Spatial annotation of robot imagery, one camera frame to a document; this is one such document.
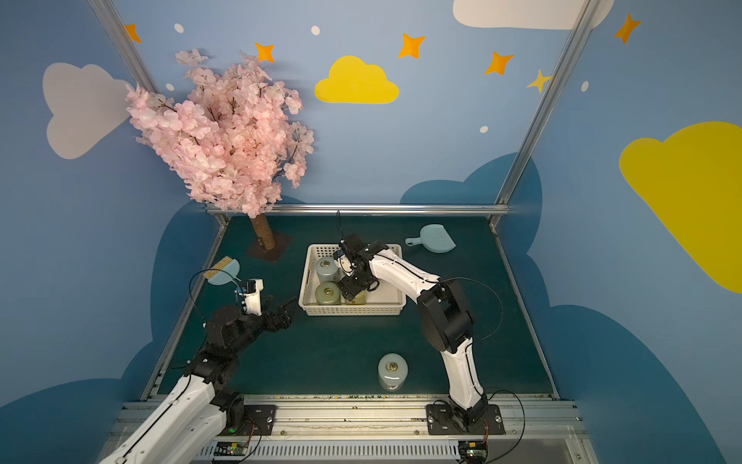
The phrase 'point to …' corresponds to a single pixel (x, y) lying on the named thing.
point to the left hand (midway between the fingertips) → (284, 295)
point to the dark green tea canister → (328, 293)
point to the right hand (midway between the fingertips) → (358, 283)
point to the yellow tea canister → (357, 300)
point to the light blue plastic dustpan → (434, 238)
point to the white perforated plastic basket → (385, 301)
